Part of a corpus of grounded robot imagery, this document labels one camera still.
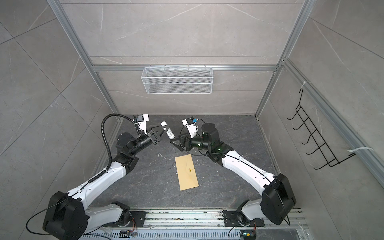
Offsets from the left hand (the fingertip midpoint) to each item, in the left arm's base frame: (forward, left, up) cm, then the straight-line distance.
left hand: (168, 124), depth 67 cm
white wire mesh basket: (+45, -2, -6) cm, 45 cm away
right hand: (-3, -2, -7) cm, 8 cm away
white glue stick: (-2, 0, -3) cm, 4 cm away
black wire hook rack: (-15, -68, -3) cm, 69 cm away
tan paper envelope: (-11, -7, -36) cm, 38 cm away
